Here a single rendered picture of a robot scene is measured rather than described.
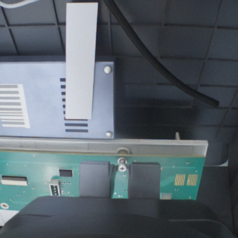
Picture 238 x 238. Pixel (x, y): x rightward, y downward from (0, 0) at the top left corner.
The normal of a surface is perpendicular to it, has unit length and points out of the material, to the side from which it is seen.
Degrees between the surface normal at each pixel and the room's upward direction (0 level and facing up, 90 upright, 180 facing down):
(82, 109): 90
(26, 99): 90
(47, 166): 90
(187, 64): 90
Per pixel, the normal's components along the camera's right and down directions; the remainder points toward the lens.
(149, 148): -0.04, 0.54
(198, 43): -0.04, 0.83
